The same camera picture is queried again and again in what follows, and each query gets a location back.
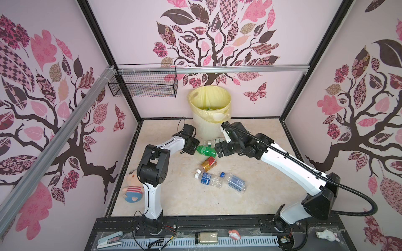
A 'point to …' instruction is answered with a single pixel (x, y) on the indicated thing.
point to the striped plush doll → (133, 192)
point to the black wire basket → (145, 80)
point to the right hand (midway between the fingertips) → (223, 143)
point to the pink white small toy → (234, 235)
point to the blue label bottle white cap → (210, 179)
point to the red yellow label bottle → (209, 163)
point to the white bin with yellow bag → (211, 107)
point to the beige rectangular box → (208, 237)
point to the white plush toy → (327, 235)
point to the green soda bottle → (206, 150)
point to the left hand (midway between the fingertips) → (199, 146)
